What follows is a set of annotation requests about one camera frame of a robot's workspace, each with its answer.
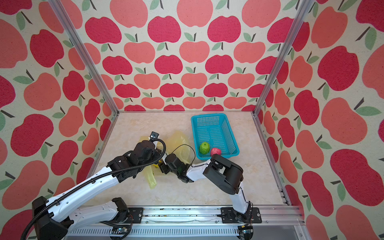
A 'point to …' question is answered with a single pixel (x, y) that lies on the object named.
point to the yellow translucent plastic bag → (177, 143)
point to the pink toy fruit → (215, 151)
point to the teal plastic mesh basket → (215, 129)
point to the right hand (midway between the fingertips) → (164, 158)
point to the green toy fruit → (204, 148)
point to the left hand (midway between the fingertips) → (160, 149)
